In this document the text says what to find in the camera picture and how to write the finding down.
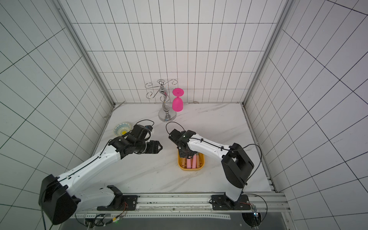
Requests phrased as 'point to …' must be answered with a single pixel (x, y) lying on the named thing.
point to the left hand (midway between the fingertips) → (154, 150)
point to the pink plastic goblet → (177, 103)
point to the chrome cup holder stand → (166, 114)
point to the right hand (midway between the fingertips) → (183, 154)
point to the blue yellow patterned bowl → (121, 128)
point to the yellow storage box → (182, 162)
